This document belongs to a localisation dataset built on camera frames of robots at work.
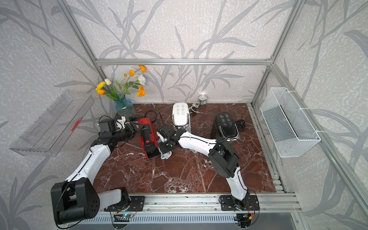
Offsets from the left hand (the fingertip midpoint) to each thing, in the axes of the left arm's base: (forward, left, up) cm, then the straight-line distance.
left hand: (142, 127), depth 82 cm
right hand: (-8, -10, -11) cm, 17 cm away
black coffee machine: (-4, -48, +4) cm, 49 cm away
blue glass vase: (+22, +19, -8) cm, 30 cm away
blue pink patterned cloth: (-7, -11, -1) cm, 13 cm away
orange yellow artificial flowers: (+33, +15, +7) cm, 37 cm away
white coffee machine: (+5, -22, +4) cm, 23 cm away
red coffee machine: (-7, -5, -1) cm, 9 cm away
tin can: (+36, -38, -13) cm, 54 cm away
